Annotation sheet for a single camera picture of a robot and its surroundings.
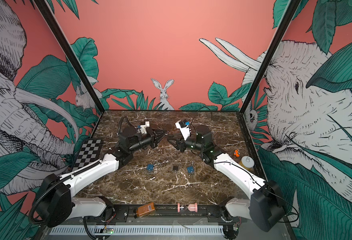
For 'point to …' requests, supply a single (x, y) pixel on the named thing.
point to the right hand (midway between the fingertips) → (168, 137)
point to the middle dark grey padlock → (175, 168)
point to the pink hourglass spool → (192, 207)
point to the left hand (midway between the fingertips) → (168, 129)
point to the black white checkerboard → (89, 153)
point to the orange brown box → (144, 210)
